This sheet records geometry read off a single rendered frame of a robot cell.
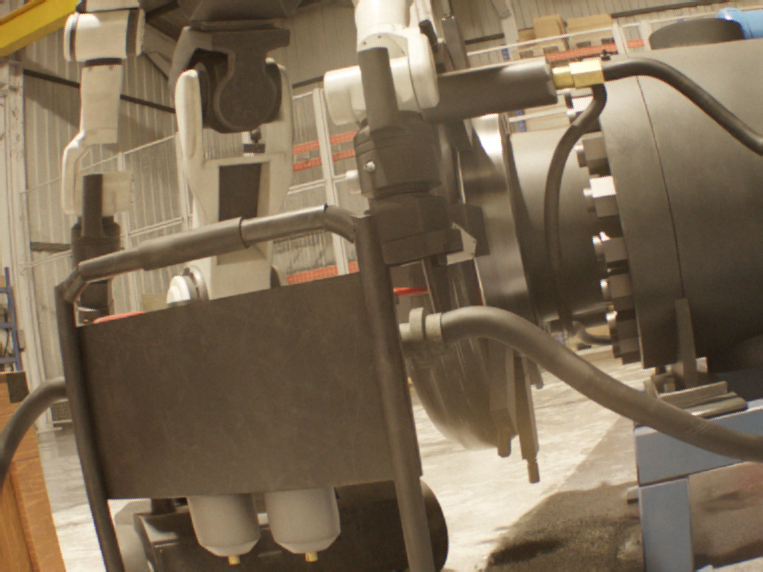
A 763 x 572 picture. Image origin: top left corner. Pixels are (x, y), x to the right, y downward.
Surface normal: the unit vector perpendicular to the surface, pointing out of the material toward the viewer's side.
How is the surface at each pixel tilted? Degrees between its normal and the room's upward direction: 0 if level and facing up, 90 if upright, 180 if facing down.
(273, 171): 110
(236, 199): 124
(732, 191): 95
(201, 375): 90
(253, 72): 117
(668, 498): 90
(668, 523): 90
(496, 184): 77
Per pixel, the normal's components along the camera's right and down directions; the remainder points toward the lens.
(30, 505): 0.96, -0.17
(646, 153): -0.26, -0.19
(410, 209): -0.66, 0.07
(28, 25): -0.33, 0.00
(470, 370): 0.44, 0.40
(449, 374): -0.11, 0.58
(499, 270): -0.16, 0.34
